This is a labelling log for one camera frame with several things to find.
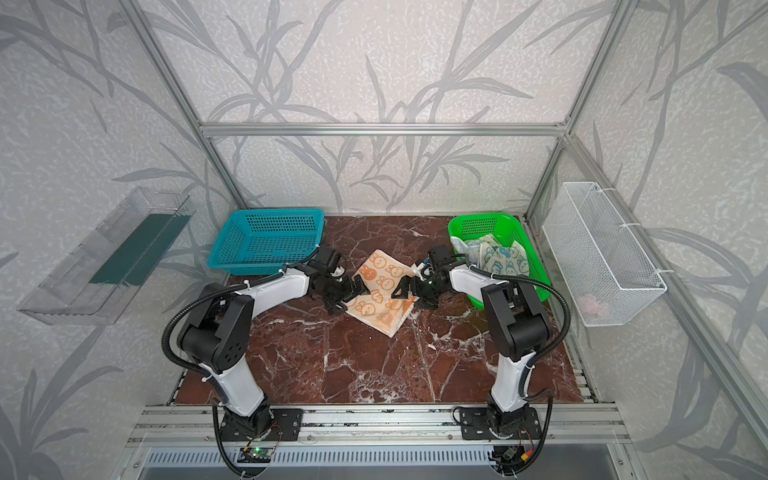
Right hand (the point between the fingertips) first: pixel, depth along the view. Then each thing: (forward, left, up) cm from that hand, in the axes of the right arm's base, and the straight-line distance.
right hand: (404, 291), depth 92 cm
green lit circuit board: (-41, +36, -6) cm, 55 cm away
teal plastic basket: (+24, +55, -5) cm, 61 cm away
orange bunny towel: (+10, +8, -5) cm, 14 cm away
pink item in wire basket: (-13, -45, +17) cm, 50 cm away
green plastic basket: (+26, -38, 0) cm, 46 cm away
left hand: (0, +12, +1) cm, 12 cm away
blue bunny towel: (+14, -30, 0) cm, 33 cm away
